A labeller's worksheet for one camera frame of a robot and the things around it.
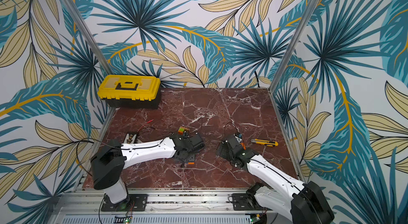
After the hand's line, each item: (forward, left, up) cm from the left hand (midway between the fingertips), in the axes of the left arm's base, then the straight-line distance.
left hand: (187, 160), depth 83 cm
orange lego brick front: (0, -2, -4) cm, 4 cm away
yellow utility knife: (+12, -46, -3) cm, 47 cm away
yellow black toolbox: (+37, +37, +11) cm, 54 cm away
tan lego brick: (+20, +3, -2) cm, 20 cm away
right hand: (+4, -19, +1) cm, 19 cm away
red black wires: (+24, +29, -4) cm, 38 cm away
